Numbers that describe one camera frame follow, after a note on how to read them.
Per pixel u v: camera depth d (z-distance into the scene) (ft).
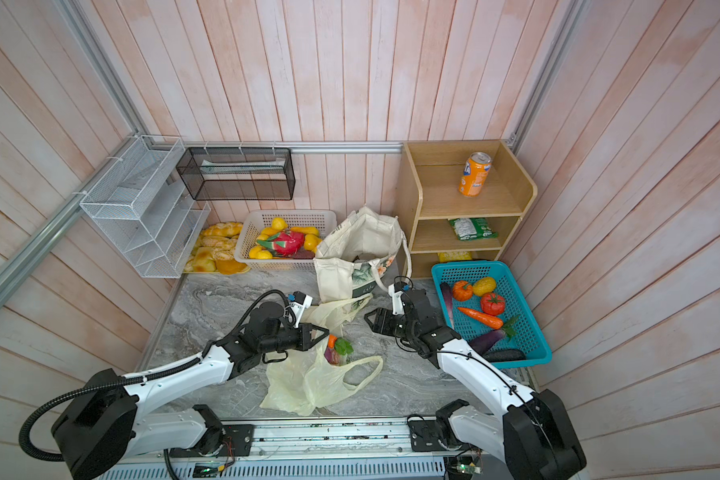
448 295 3.18
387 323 2.41
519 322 2.89
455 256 3.51
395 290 2.56
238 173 3.44
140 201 2.34
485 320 3.02
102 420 1.33
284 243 3.47
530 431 1.31
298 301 2.43
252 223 3.65
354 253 3.52
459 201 2.84
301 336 2.31
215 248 3.43
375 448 2.40
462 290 3.18
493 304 3.03
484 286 3.21
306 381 2.34
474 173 2.56
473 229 3.05
